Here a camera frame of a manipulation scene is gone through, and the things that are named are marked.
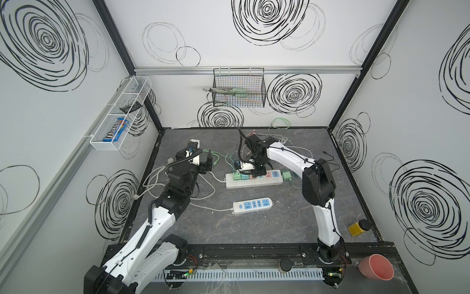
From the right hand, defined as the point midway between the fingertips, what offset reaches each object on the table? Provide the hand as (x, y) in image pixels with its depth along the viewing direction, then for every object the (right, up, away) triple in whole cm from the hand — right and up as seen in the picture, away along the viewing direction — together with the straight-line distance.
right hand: (254, 169), depth 94 cm
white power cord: (-21, -12, -4) cm, 24 cm away
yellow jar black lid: (+41, -21, -20) cm, 50 cm away
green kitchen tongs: (-9, +39, -3) cm, 40 cm away
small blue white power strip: (-2, -15, -9) cm, 18 cm away
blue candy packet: (-56, +19, -23) cm, 63 cm away
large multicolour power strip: (+9, -5, 0) cm, 10 cm away
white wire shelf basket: (-60, +41, -3) cm, 73 cm away
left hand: (-24, +11, -20) cm, 33 cm away
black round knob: (+9, -29, -30) cm, 43 cm away
